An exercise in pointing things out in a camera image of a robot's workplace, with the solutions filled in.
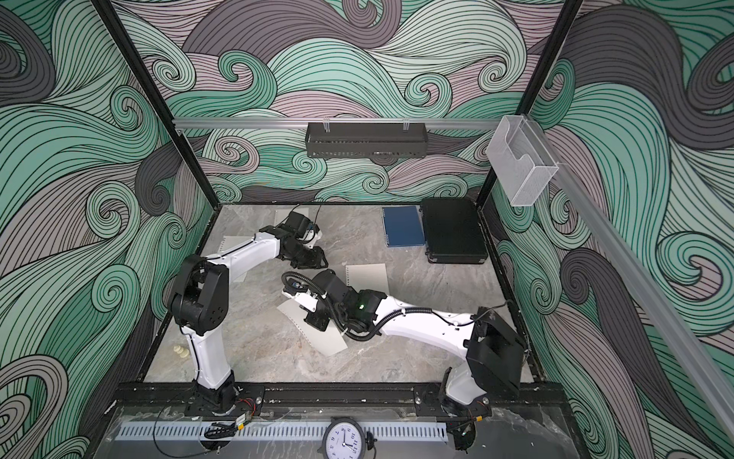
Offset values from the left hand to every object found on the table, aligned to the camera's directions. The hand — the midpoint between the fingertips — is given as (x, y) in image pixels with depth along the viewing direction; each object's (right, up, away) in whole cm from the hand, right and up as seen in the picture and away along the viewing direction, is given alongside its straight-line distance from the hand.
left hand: (322, 261), depth 94 cm
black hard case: (+51, +10, +21) cm, 56 cm away
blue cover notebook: (+30, +12, +20) cm, 38 cm away
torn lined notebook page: (-37, +6, +15) cm, 41 cm away
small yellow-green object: (-38, -24, -14) cm, 47 cm away
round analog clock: (+9, -39, -28) cm, 48 cm away
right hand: (-4, -10, -20) cm, 22 cm away
